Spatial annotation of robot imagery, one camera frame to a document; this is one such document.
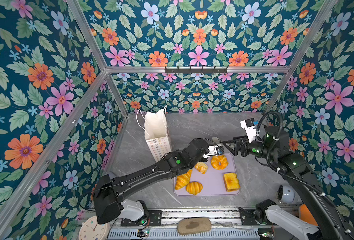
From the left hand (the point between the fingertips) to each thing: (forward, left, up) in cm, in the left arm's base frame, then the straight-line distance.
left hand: (208, 139), depth 71 cm
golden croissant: (-10, +13, -24) cm, 29 cm away
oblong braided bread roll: (-4, +2, -23) cm, 24 cm away
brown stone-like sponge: (-32, +10, -24) cm, 41 cm away
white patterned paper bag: (+20, +29, -19) cm, 40 cm away
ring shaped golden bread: (0, -10, -26) cm, 27 cm away
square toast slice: (-13, -14, -24) cm, 31 cm away
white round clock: (-31, +57, -25) cm, 69 cm away
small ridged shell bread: (-15, +8, -23) cm, 29 cm away
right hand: (-4, -8, +5) cm, 11 cm away
